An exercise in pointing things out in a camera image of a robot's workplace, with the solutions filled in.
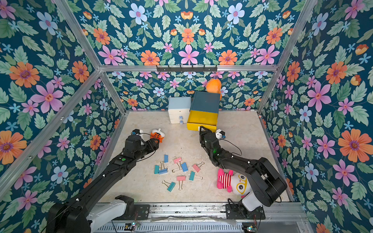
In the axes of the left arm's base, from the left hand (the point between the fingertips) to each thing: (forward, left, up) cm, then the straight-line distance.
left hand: (156, 141), depth 83 cm
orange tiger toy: (+13, +3, -11) cm, 17 cm away
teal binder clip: (-10, +3, -17) cm, 20 cm away
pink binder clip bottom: (-17, -12, -17) cm, 27 cm away
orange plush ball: (+34, -38, +11) cm, 52 cm away
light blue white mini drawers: (+28, -12, -3) cm, 31 cm away
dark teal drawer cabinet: (+25, -32, +5) cm, 41 cm away
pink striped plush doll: (-24, -43, -10) cm, 51 cm away
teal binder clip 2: (-16, -19, -17) cm, 30 cm away
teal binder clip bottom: (-21, -7, -16) cm, 27 cm away
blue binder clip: (-3, -3, -17) cm, 18 cm away
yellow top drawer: (+14, -32, -1) cm, 35 cm away
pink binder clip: (-5, -10, -16) cm, 20 cm away
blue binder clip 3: (-11, -1, -17) cm, 20 cm away
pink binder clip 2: (-11, -22, -16) cm, 30 cm away
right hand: (+6, -25, +3) cm, 26 cm away
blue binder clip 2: (-10, -15, -18) cm, 25 cm away
